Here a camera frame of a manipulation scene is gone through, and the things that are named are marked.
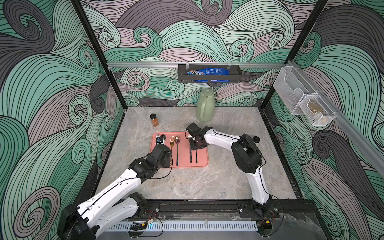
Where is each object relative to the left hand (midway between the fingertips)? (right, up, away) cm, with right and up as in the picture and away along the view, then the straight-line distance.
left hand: (167, 153), depth 79 cm
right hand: (+18, +1, +18) cm, 26 cm away
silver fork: (+13, -5, +13) cm, 19 cm away
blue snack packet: (+24, +49, +13) cm, 56 cm away
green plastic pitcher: (+23, +26, +16) cm, 38 cm away
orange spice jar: (-12, +18, +23) cm, 32 cm away
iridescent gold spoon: (+4, +5, +19) cm, 20 cm away
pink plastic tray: (+8, -5, +14) cm, 16 cm away
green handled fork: (-10, +8, +21) cm, 25 cm away
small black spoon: (+17, -5, +13) cm, 22 cm away
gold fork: (+1, +4, +19) cm, 19 cm away
